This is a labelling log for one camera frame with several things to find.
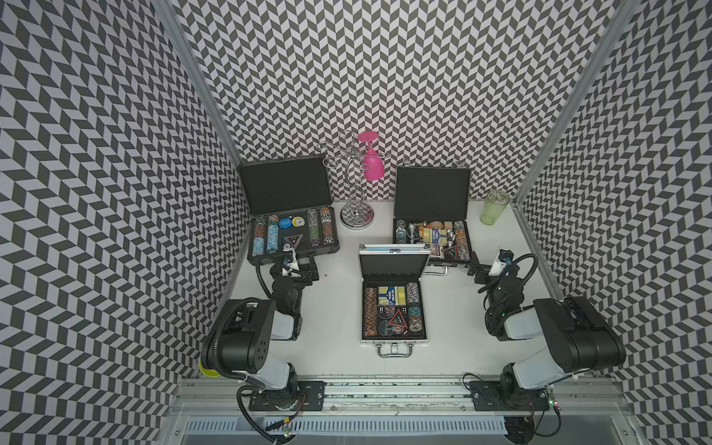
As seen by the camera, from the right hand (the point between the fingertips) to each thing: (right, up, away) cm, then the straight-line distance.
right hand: (487, 257), depth 89 cm
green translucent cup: (+9, +18, +14) cm, 25 cm away
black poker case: (-70, +19, +18) cm, 75 cm away
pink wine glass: (-37, +34, +13) cm, 52 cm away
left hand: (-62, 0, +1) cm, 62 cm away
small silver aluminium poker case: (-31, -13, 0) cm, 33 cm away
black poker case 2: (-14, +17, +19) cm, 29 cm away
